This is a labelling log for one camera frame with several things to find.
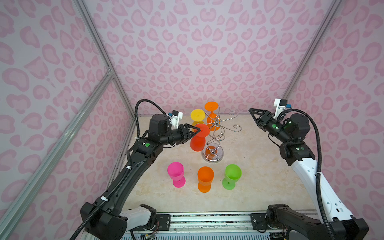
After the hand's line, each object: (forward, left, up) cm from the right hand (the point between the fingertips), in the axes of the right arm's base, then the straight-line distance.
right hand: (251, 110), depth 64 cm
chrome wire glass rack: (+3, +14, -40) cm, 42 cm away
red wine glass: (-2, +23, -22) cm, 32 cm away
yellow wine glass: (+5, +23, -9) cm, 25 cm away
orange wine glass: (+4, +15, -10) cm, 19 cm away
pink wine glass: (-14, +34, -31) cm, 48 cm away
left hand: (-6, +22, -6) cm, 24 cm away
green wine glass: (-15, +4, -32) cm, 36 cm away
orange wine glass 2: (-16, +19, -32) cm, 40 cm away
